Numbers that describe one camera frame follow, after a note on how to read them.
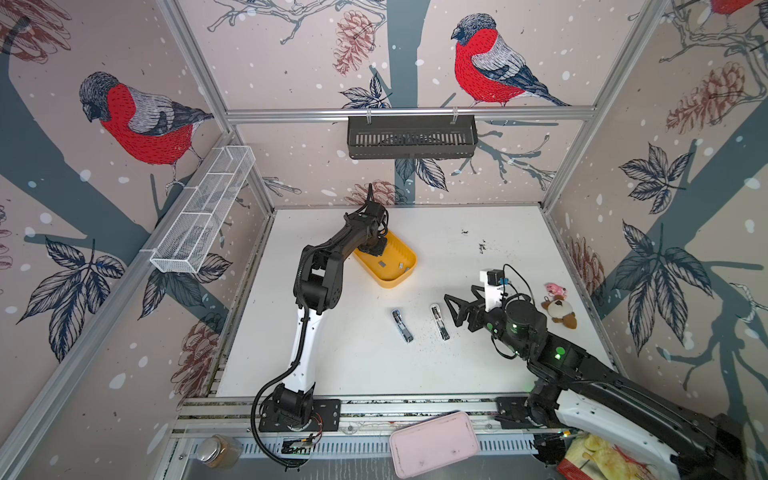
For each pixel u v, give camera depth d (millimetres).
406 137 1065
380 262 1035
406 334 861
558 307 901
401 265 1031
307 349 634
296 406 635
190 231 730
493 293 631
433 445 672
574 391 534
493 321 625
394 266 1041
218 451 610
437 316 895
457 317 658
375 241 908
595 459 654
